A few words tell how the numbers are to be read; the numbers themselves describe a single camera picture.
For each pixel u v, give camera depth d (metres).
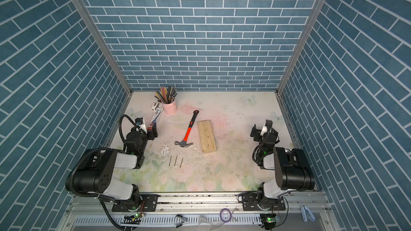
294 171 0.46
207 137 0.93
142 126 0.78
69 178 0.41
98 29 0.88
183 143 0.93
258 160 0.72
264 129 0.81
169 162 0.87
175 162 0.87
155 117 1.05
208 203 0.75
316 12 0.81
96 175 0.44
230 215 0.71
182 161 0.87
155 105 1.10
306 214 0.70
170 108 1.02
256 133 0.83
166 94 1.02
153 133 0.83
